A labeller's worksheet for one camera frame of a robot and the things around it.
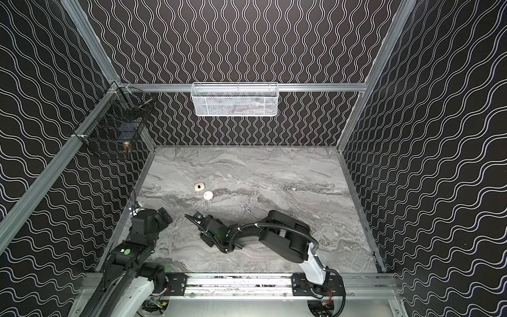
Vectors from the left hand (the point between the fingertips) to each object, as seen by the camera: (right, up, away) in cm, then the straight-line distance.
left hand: (163, 212), depth 78 cm
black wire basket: (-30, +44, +19) cm, 57 cm away
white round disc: (+13, +4, +20) cm, 24 cm away
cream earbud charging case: (+8, +8, +22) cm, 25 cm away
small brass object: (-18, +27, +4) cm, 33 cm away
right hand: (+16, -9, +11) cm, 21 cm away
